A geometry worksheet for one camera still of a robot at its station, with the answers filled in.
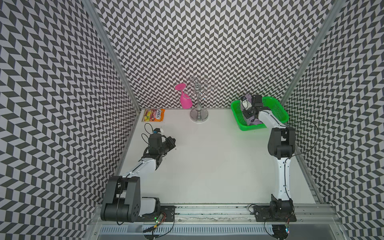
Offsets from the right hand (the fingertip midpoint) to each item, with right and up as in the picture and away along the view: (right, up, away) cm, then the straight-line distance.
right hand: (248, 110), depth 107 cm
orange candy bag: (-69, -3, +4) cm, 69 cm away
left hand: (-50, -19, -18) cm, 56 cm away
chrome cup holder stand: (-34, +18, -2) cm, 38 cm away
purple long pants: (-3, -8, -12) cm, 14 cm away
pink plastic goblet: (-45, +6, -4) cm, 45 cm away
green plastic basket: (+22, +3, +4) cm, 22 cm away
